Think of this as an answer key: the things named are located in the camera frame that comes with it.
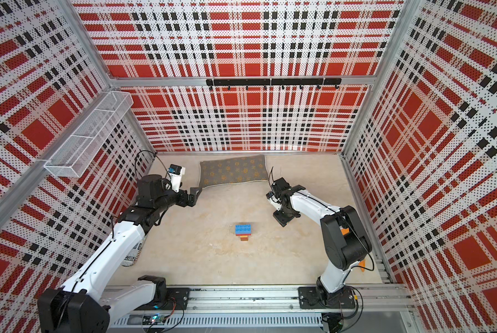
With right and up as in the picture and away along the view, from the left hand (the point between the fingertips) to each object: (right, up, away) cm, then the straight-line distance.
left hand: (194, 186), depth 81 cm
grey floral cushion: (+12, +7, +25) cm, 29 cm away
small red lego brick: (+19, -23, +7) cm, 31 cm away
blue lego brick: (+19, -17, +1) cm, 26 cm away
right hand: (+40, -14, +10) cm, 43 cm away
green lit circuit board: (-10, -45, -11) cm, 47 cm away
